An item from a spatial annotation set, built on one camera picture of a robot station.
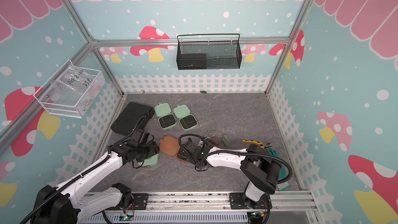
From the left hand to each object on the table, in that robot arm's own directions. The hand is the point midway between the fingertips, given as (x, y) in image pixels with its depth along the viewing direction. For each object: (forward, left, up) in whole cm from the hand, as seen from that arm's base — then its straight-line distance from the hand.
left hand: (155, 153), depth 83 cm
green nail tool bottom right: (+12, -40, -5) cm, 42 cm away
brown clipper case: (+6, -7, -3) cm, 10 cm away
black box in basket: (+45, -19, +28) cm, 56 cm away
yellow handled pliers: (+8, -62, -5) cm, 62 cm away
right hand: (-1, -19, -4) cm, 19 cm away
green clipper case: (+27, -1, -6) cm, 27 cm away
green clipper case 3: (-3, +2, -3) cm, 5 cm away
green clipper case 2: (+25, -15, -5) cm, 30 cm away
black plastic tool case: (+32, +24, -10) cm, 41 cm away
